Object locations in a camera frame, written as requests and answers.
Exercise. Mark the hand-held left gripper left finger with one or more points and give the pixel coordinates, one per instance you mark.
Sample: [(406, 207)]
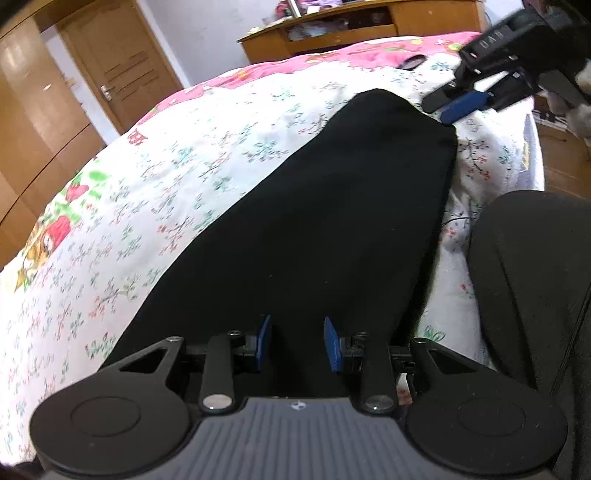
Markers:
[(264, 344)]

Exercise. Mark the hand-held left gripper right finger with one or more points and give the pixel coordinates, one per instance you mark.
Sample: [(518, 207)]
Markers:
[(333, 346)]

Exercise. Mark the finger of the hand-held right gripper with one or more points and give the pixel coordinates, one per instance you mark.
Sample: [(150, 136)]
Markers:
[(443, 98), (464, 107)]

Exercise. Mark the black pants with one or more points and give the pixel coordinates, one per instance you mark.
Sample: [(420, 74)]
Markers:
[(323, 230)]

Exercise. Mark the small dark object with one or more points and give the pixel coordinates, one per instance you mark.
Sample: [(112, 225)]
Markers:
[(412, 62)]

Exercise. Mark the wooden desk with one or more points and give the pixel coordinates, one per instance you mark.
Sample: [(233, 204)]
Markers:
[(415, 21)]

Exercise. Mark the floral printed blanket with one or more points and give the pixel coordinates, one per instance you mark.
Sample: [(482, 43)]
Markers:
[(138, 207)]

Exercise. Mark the person's leg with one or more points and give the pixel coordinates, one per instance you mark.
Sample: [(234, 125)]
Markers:
[(531, 300)]

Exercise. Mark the wooden door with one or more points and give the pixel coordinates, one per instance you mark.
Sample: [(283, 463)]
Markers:
[(124, 60)]

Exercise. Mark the wooden wardrobe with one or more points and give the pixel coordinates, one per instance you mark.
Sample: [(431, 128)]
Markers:
[(37, 115)]

